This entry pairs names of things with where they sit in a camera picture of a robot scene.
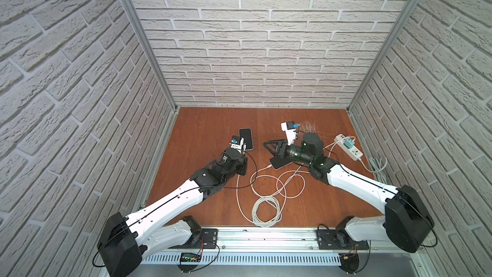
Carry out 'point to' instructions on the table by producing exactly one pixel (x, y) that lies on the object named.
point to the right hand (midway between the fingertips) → (262, 147)
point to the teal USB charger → (348, 143)
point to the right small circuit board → (350, 262)
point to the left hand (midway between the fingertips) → (243, 150)
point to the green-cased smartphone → (246, 133)
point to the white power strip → (354, 152)
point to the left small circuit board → (190, 257)
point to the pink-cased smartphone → (277, 163)
